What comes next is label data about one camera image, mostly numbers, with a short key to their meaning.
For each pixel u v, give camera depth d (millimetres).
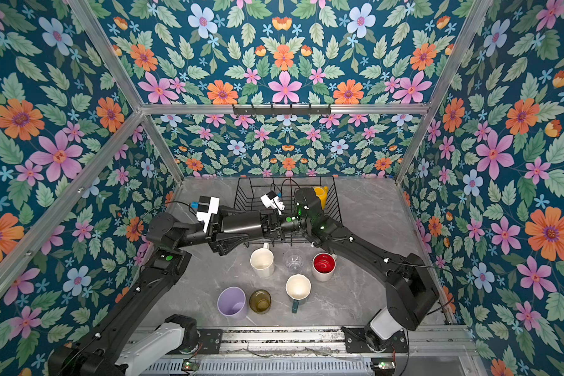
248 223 584
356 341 731
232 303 786
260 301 805
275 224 605
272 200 674
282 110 932
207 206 536
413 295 430
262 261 867
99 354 388
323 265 878
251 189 1103
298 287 826
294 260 900
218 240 550
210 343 738
